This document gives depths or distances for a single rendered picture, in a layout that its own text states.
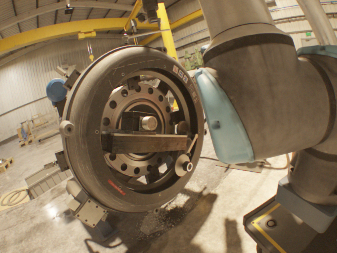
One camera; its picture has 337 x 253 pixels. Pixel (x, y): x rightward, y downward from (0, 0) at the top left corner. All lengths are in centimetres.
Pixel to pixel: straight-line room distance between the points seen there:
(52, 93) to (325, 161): 132
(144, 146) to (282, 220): 56
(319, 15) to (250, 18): 67
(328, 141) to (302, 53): 15
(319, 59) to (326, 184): 21
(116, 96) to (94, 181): 36
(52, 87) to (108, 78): 73
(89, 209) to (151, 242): 49
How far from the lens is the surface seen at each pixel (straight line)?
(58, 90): 123
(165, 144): 67
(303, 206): 38
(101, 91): 54
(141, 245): 101
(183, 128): 86
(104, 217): 80
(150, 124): 50
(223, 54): 21
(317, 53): 29
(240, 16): 23
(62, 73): 65
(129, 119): 52
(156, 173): 86
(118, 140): 54
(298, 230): 61
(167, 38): 447
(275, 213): 64
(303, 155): 36
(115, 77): 57
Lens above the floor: 80
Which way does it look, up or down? 16 degrees down
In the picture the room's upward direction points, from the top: 13 degrees counter-clockwise
